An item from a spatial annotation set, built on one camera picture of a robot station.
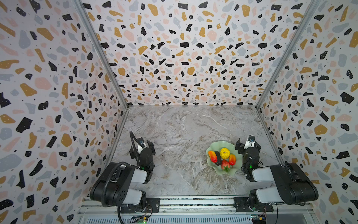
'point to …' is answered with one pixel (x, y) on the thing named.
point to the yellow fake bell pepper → (224, 153)
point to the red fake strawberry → (225, 165)
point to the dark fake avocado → (219, 161)
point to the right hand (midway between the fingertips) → (247, 137)
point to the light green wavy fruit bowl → (216, 146)
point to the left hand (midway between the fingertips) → (139, 141)
